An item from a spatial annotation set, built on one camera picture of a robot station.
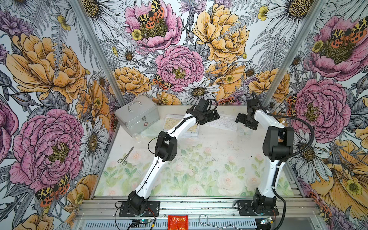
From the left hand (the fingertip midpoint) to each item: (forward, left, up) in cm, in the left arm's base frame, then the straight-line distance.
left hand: (213, 121), depth 100 cm
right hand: (-2, -21, -3) cm, 21 cm away
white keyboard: (+6, -11, -10) cm, 16 cm away
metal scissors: (-24, +57, -11) cm, 63 cm away
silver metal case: (+2, +50, +5) cm, 50 cm away
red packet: (-56, +23, -9) cm, 61 cm away
